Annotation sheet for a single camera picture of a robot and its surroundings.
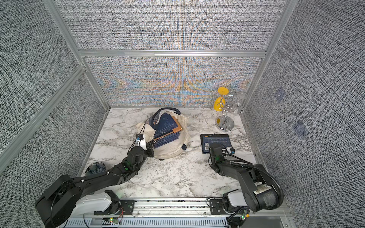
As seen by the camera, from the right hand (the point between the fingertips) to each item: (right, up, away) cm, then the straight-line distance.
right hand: (211, 141), depth 93 cm
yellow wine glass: (+7, +27, +5) cm, 28 cm away
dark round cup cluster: (-71, -14, -9) cm, 73 cm away
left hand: (-35, +2, -9) cm, 36 cm away
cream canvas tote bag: (-41, +7, -3) cm, 42 cm away
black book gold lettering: (-2, +1, +5) cm, 6 cm away
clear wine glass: (+20, +22, +7) cm, 31 cm away
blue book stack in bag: (-29, +7, +2) cm, 30 cm away
